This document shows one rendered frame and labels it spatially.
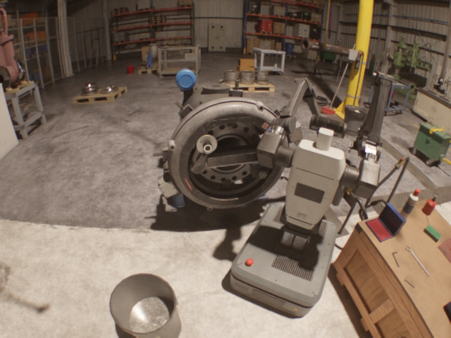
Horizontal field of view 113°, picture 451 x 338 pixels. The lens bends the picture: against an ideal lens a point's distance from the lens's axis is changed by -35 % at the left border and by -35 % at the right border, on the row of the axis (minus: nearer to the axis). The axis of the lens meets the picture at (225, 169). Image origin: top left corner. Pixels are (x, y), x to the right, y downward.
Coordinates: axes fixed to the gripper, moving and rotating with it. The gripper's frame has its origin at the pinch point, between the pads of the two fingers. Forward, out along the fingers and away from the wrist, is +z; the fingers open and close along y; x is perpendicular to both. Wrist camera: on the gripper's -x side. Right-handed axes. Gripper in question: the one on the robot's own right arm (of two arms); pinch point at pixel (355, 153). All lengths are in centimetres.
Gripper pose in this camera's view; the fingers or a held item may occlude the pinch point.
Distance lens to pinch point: 166.9
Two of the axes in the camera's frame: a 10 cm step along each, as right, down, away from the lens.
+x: -4.4, 8.3, -3.6
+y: -8.7, -2.9, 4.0
